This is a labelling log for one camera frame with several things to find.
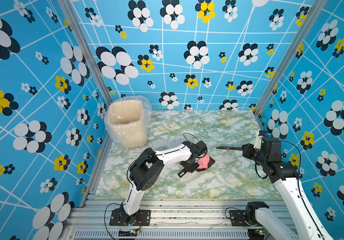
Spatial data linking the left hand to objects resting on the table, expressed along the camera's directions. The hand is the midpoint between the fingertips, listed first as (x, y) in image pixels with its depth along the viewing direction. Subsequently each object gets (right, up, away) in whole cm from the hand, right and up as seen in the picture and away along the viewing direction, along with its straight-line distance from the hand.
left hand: (191, 167), depth 89 cm
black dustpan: (+13, +3, +1) cm, 13 cm away
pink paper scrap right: (+8, +4, 0) cm, 8 cm away
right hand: (+27, +15, -13) cm, 33 cm away
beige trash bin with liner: (-43, +29, +12) cm, 54 cm away
